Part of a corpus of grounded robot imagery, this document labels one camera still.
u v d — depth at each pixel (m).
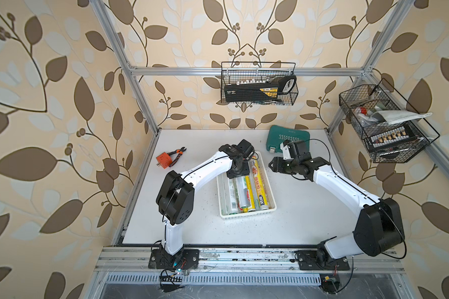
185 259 0.74
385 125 0.69
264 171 0.92
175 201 0.49
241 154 0.64
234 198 0.83
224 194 0.89
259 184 0.89
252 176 0.93
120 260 0.76
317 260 0.72
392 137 0.67
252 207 0.81
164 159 1.02
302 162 0.64
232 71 0.91
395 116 0.63
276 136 1.13
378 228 0.42
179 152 1.09
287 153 0.71
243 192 0.81
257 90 0.82
